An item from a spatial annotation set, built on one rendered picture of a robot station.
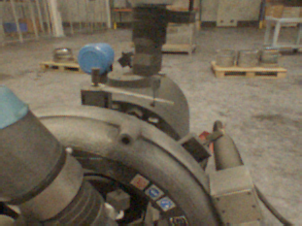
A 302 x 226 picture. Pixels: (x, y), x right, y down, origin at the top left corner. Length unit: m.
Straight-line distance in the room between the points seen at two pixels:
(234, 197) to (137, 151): 0.25
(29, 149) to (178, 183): 0.35
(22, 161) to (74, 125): 0.28
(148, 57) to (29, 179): 0.31
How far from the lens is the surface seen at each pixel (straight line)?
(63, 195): 0.33
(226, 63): 4.69
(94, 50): 1.23
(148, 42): 0.48
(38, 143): 0.29
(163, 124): 0.88
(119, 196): 0.45
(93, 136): 0.53
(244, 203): 0.62
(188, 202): 0.58
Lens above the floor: 1.20
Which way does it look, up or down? 23 degrees down
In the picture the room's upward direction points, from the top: 1 degrees counter-clockwise
